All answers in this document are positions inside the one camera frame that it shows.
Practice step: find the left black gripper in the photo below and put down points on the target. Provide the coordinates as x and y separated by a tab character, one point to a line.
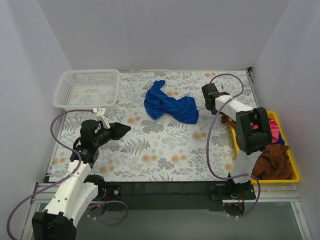
113	130

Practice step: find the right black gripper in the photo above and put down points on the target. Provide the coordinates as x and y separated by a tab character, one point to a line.
208	93

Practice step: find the blue towel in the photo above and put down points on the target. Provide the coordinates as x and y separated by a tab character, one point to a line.
157	103

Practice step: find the brown towel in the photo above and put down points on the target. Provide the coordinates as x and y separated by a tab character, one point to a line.
273	163

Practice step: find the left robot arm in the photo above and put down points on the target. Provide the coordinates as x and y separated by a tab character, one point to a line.
81	191

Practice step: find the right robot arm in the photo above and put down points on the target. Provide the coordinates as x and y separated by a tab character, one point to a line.
252	136

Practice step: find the white plastic basket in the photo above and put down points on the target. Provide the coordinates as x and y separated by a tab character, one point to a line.
87	89

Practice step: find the pink towel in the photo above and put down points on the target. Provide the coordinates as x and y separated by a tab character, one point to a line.
275	131

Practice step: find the purple towel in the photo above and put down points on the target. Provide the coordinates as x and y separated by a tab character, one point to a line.
280	140

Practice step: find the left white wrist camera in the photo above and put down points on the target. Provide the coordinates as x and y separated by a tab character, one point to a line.
101	114

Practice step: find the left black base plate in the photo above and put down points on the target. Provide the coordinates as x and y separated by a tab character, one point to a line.
108	192

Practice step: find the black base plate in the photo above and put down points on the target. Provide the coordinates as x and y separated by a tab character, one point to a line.
222	191
108	192

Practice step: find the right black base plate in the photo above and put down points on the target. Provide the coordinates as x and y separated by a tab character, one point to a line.
222	191

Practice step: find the aluminium frame rail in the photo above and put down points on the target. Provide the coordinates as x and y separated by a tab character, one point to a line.
268	193

